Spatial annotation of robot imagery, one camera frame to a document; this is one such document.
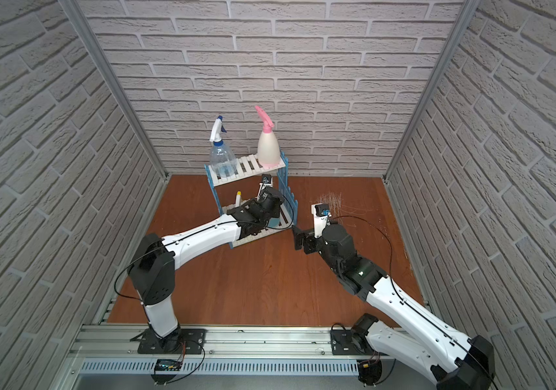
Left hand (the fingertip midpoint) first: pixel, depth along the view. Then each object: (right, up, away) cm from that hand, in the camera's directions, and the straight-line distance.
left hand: (269, 191), depth 87 cm
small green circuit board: (-29, -53, -16) cm, 63 cm away
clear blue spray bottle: (-17, +11, -2) cm, 20 cm away
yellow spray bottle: (-11, -3, -2) cm, 12 cm away
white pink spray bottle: (0, +14, -7) cm, 15 cm away
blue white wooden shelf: (-7, +8, -2) cm, 11 cm away
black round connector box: (+31, -54, -17) cm, 65 cm away
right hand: (+11, -11, -15) cm, 21 cm away
